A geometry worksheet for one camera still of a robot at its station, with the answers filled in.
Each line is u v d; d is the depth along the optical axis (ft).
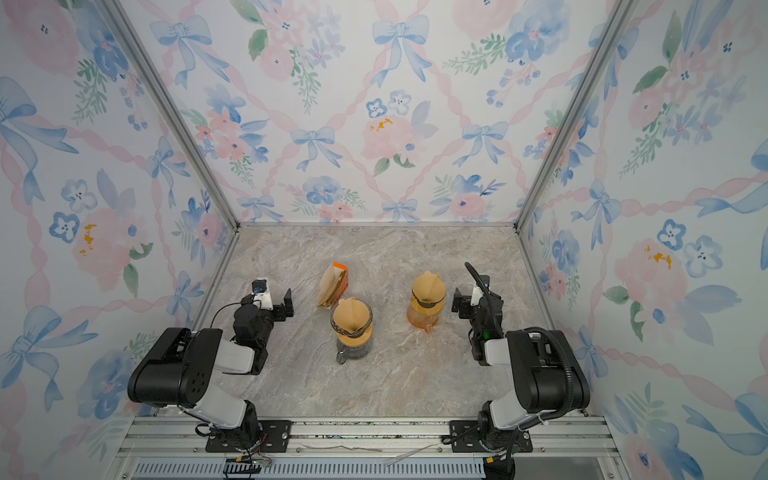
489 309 2.25
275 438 2.41
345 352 2.64
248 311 2.36
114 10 2.23
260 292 2.56
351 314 2.63
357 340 2.62
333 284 3.21
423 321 2.90
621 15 2.26
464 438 2.40
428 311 2.81
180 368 1.52
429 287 2.84
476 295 2.70
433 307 2.87
